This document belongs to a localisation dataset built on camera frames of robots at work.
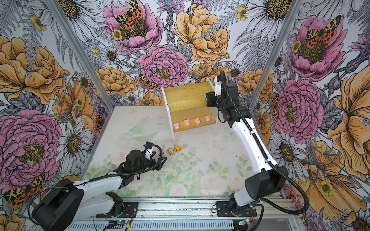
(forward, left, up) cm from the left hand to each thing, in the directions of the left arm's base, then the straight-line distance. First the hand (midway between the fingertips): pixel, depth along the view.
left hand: (160, 159), depth 87 cm
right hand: (+18, -27, +31) cm, 45 cm away
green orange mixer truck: (+8, -10, -2) cm, 13 cm away
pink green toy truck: (+7, -5, -3) cm, 9 cm away
